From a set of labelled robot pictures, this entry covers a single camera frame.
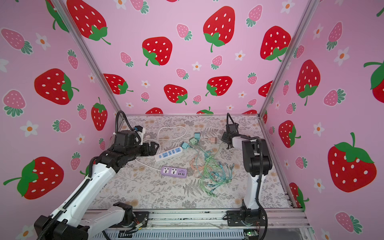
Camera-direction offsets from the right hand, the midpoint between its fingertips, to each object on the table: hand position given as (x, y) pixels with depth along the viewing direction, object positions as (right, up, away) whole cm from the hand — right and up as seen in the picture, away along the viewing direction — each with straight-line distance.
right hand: (225, 137), depth 106 cm
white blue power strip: (-41, -11, -10) cm, 43 cm away
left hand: (-44, -3, -28) cm, 52 cm away
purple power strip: (-34, -20, -18) cm, 43 cm away
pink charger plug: (-9, -2, -2) cm, 9 cm away
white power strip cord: (-52, -17, -13) cm, 56 cm away
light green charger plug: (-23, -3, -3) cm, 23 cm away
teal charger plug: (-29, -5, -5) cm, 30 cm away
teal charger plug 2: (-20, +1, +2) cm, 20 cm away
